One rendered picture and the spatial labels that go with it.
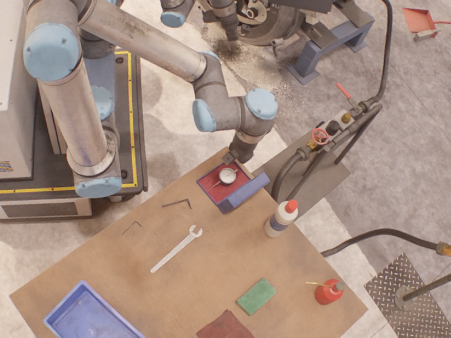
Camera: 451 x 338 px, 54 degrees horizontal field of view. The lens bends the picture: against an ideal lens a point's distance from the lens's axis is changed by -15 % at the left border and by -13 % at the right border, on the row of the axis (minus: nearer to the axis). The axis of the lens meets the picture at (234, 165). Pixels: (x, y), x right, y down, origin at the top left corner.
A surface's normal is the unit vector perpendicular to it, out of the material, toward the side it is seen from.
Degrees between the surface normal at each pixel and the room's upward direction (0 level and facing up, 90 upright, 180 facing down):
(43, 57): 82
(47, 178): 0
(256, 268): 0
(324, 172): 0
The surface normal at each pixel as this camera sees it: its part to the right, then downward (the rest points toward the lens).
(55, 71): 0.22, 0.83
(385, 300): 0.19, -0.43
